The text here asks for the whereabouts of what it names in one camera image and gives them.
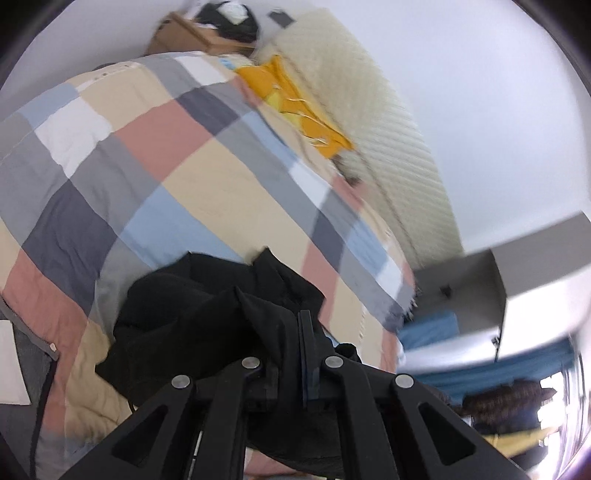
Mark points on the grey fleece blanket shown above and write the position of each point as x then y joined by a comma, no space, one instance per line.
28,365

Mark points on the plaid patchwork bed quilt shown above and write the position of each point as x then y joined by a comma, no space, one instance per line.
122,170

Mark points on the black puffer jacket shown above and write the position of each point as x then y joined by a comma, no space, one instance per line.
200,314

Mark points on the grey wall socket panel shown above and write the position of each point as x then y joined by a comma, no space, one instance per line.
281,18

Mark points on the hanging clothes pile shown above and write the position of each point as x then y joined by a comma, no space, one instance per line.
522,419

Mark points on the yellow pillow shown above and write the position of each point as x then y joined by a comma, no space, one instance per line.
271,82

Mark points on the black bag on nightstand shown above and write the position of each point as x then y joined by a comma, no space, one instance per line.
245,32

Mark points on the blue cloth on chair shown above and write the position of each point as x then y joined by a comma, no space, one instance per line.
430,329

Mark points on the cream quilted headboard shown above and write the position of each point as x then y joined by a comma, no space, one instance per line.
389,156

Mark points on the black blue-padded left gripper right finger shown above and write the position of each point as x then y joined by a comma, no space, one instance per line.
370,424

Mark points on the blue curtain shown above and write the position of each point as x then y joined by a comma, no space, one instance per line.
533,365

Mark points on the wooden bedside table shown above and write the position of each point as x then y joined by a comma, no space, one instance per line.
176,34

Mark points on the white paper sheet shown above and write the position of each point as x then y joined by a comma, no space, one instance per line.
13,390

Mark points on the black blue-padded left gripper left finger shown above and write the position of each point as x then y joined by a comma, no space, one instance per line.
208,429

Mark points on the grey white wardrobe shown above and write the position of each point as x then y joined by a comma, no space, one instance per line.
510,299

